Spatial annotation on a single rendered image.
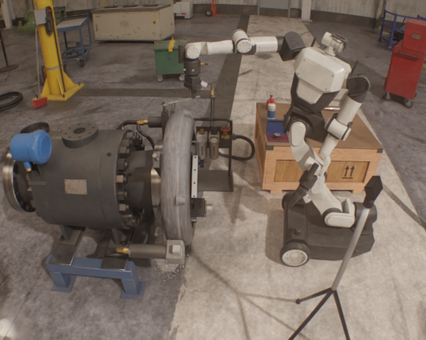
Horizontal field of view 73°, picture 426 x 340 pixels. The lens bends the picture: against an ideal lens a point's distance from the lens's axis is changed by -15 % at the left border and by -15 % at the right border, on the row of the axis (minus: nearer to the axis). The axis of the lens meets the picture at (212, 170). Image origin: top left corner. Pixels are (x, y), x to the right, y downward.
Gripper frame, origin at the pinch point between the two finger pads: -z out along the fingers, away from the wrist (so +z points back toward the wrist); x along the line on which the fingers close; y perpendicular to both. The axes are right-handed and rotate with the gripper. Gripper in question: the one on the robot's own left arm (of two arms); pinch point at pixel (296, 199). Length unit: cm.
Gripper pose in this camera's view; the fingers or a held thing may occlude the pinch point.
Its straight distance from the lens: 197.2
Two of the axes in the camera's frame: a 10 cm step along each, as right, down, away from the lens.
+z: 3.9, -8.1, -4.3
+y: 7.7, 5.5, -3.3
